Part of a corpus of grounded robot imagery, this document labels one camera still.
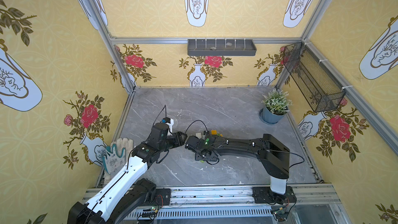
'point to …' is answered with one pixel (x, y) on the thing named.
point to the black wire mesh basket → (321, 90)
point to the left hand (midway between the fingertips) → (186, 136)
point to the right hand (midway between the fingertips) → (201, 160)
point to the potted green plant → (276, 104)
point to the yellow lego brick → (213, 132)
